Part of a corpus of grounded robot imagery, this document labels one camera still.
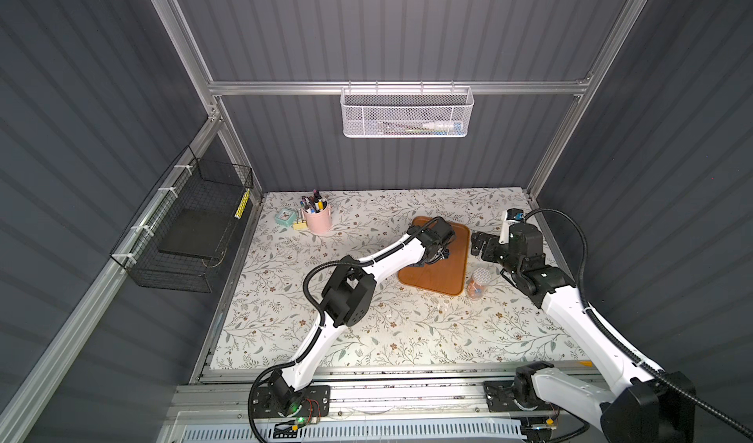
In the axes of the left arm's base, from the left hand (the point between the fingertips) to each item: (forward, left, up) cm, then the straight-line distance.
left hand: (411, 246), depth 95 cm
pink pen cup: (+13, +33, -3) cm, 35 cm away
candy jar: (-14, -19, +4) cm, 24 cm away
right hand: (-6, -22, +13) cm, 26 cm away
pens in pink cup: (+15, +33, +5) cm, 37 cm away
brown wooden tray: (-7, -12, -8) cm, 16 cm away
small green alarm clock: (+19, +47, -6) cm, 51 cm away
